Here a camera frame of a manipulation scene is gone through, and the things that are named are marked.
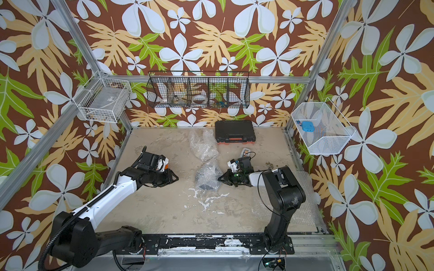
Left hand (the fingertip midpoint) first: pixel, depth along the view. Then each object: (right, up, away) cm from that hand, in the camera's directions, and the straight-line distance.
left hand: (177, 176), depth 83 cm
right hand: (+20, -3, +9) cm, 22 cm away
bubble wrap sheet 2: (+65, -20, -2) cm, 68 cm away
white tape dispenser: (+38, +11, +18) cm, 43 cm away
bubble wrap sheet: (+15, -1, +7) cm, 16 cm away
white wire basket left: (-38, +39, +3) cm, 55 cm away
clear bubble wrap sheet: (+12, +16, +18) cm, 27 cm away
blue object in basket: (+67, +25, +2) cm, 71 cm away
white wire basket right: (+73, +22, -7) cm, 77 cm away
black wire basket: (+9, +49, +14) cm, 52 cm away
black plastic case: (+33, +25, +34) cm, 54 cm away
